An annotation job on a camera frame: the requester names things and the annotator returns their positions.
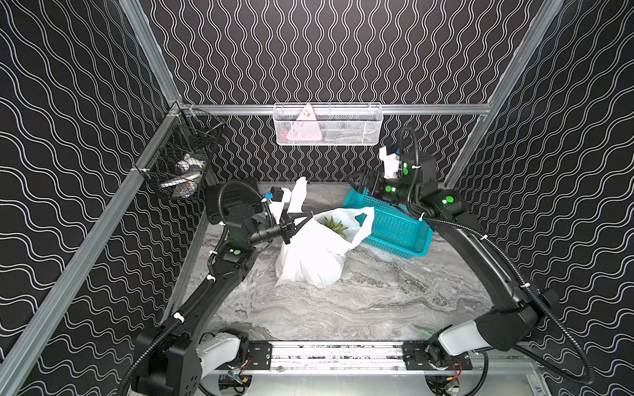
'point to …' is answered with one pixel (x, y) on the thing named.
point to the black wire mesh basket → (177, 167)
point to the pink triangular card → (305, 128)
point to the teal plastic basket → (395, 228)
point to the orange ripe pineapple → (338, 227)
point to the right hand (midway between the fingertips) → (357, 180)
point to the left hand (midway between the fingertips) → (310, 212)
